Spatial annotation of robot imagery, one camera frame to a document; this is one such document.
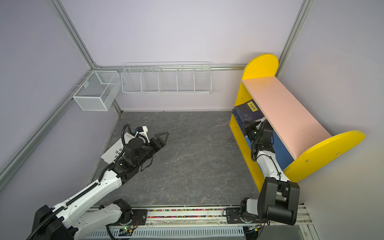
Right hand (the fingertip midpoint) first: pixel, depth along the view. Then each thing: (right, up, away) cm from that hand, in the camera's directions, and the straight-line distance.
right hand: (244, 120), depth 83 cm
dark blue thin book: (+4, +5, +7) cm, 9 cm away
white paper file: (-80, -20, +11) cm, 83 cm away
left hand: (-42, -9, -9) cm, 44 cm away
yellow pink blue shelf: (+17, -11, -23) cm, 31 cm away
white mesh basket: (-92, +20, +14) cm, 95 cm away
